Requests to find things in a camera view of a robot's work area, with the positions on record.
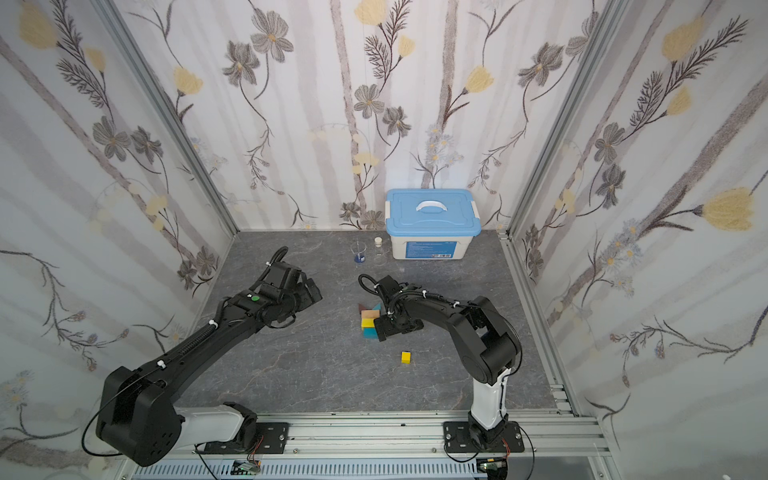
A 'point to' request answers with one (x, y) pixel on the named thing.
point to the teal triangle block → (377, 307)
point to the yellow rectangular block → (367, 323)
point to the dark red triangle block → (361, 308)
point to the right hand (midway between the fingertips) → (398, 322)
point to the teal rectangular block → (370, 333)
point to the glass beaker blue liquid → (358, 249)
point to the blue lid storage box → (431, 223)
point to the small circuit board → (241, 467)
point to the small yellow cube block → (406, 357)
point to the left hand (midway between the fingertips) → (313, 294)
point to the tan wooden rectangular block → (370, 314)
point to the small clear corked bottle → (379, 259)
